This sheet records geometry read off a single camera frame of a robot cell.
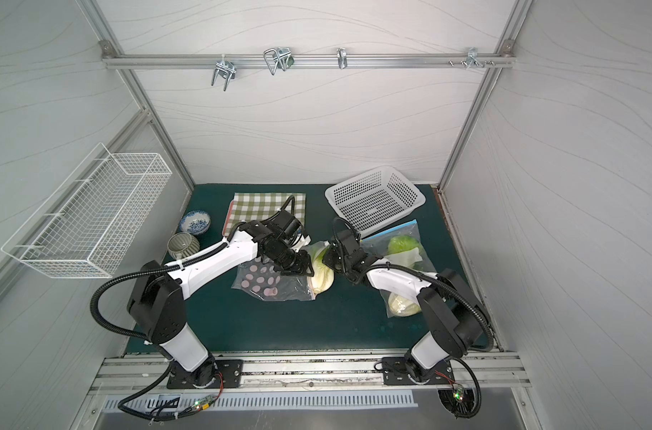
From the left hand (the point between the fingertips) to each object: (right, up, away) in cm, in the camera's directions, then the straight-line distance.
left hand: (310, 275), depth 80 cm
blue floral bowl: (-49, +15, +26) cm, 57 cm away
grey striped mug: (-50, +7, +19) cm, 54 cm away
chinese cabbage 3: (+28, -9, 0) cm, 30 cm away
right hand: (+3, +5, +9) cm, 11 cm away
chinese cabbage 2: (+31, +7, +11) cm, 34 cm away
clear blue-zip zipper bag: (+23, +8, +12) cm, 27 cm away
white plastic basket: (+25, +24, +35) cm, 49 cm away
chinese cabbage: (+4, 0, 0) cm, 4 cm away
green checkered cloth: (-26, +22, +34) cm, 48 cm away
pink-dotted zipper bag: (-19, -4, +12) cm, 22 cm away
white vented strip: (-27, -31, -11) cm, 42 cm away
